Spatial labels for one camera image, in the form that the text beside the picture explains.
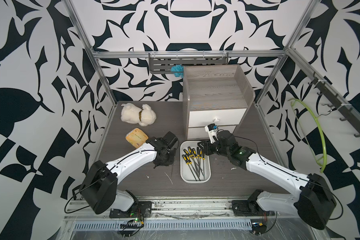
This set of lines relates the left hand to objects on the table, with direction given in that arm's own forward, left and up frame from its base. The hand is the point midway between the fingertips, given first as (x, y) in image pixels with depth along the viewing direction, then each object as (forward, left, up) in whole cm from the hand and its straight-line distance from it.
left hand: (169, 158), depth 83 cm
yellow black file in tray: (0, -11, -7) cm, 13 cm away
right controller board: (-32, -42, -9) cm, 53 cm away
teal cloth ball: (+44, -7, +27) cm, 52 cm away
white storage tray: (-3, -15, -6) cm, 16 cm away
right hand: (+5, -16, +9) cm, 19 cm away
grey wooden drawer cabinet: (+25, -28, +24) cm, 44 cm away
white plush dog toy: (+30, +24, +4) cm, 39 cm away
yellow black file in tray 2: (+2, -20, -7) cm, 22 cm away
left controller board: (-28, +17, -10) cm, 34 cm away
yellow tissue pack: (+16, +21, -2) cm, 26 cm away
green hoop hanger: (-13, -67, +17) cm, 70 cm away
